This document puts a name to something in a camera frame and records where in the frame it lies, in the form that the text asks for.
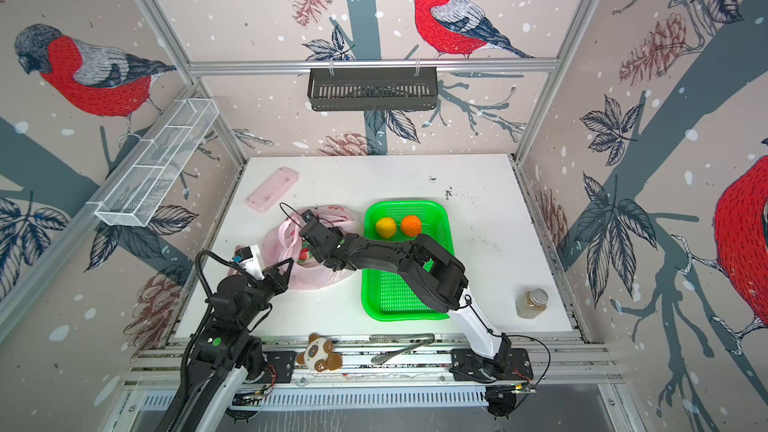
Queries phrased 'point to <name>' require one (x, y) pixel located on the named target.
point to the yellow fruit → (386, 227)
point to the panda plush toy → (318, 355)
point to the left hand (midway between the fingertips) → (291, 261)
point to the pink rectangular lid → (265, 196)
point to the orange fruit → (411, 225)
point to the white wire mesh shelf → (139, 190)
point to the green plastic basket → (388, 296)
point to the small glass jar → (532, 303)
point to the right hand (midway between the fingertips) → (320, 240)
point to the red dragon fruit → (304, 254)
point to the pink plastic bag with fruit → (305, 271)
